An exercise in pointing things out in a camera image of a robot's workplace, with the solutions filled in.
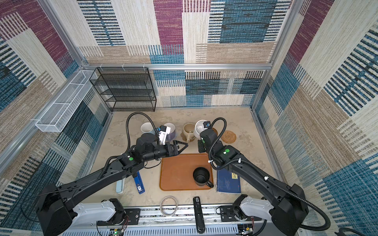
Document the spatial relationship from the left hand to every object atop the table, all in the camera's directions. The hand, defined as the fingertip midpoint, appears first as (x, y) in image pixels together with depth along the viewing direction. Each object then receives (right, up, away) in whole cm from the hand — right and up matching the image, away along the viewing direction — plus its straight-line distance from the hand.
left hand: (184, 144), depth 70 cm
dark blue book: (+24, -23, +13) cm, 35 cm away
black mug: (+9, -20, +14) cm, 26 cm away
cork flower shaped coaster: (+3, -1, +27) cm, 28 cm away
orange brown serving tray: (-5, -19, +19) cm, 28 cm away
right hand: (+10, +1, +9) cm, 14 cm away
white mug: (+8, +7, +15) cm, 18 cm away
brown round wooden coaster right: (+14, +7, 0) cm, 16 cm away
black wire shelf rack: (-45, +35, +41) cm, 70 cm away
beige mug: (+1, +4, +32) cm, 32 cm away
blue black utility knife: (-25, -23, +12) cm, 36 cm away
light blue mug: (-27, +7, +31) cm, 41 cm away
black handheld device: (+7, -36, -4) cm, 37 cm away
